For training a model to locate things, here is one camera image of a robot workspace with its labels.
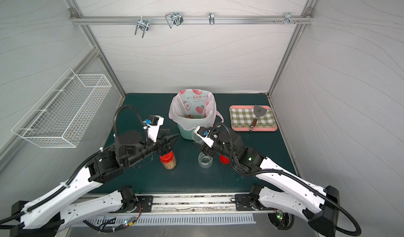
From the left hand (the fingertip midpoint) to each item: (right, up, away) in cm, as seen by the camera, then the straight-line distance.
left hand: (173, 134), depth 62 cm
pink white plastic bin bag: (+4, +10, +33) cm, 35 cm away
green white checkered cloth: (+40, +4, +45) cm, 61 cm away
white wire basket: (-51, +7, +5) cm, 51 cm away
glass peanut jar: (+13, -18, +20) cm, 30 cm away
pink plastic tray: (+46, -3, +38) cm, 59 cm away
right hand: (+11, -1, +6) cm, 12 cm away
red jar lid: (+23, -19, +26) cm, 40 cm away
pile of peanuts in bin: (+3, +5, +36) cm, 36 cm away
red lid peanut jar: (-5, -15, +13) cm, 21 cm away
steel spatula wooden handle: (+50, +8, +46) cm, 68 cm away
